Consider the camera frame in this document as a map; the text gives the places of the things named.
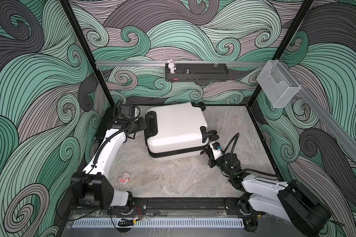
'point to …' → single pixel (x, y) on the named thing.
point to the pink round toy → (124, 179)
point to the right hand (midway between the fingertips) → (205, 150)
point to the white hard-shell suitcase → (177, 131)
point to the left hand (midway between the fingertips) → (143, 122)
